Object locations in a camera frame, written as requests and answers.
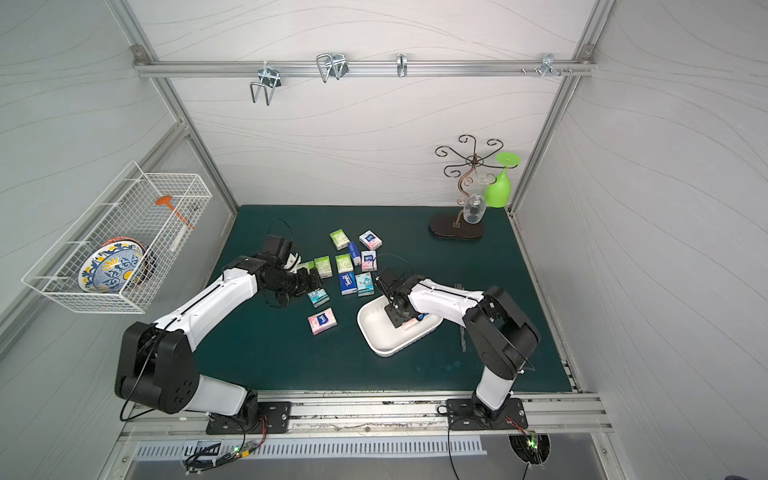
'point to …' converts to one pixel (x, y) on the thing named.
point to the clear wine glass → (474, 208)
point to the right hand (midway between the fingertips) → (404, 309)
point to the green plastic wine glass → (498, 193)
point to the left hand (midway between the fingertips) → (315, 290)
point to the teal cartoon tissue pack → (318, 297)
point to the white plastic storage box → (379, 333)
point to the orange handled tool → (166, 200)
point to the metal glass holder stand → (465, 224)
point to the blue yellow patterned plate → (114, 266)
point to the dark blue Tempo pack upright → (355, 254)
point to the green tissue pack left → (308, 266)
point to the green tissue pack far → (339, 239)
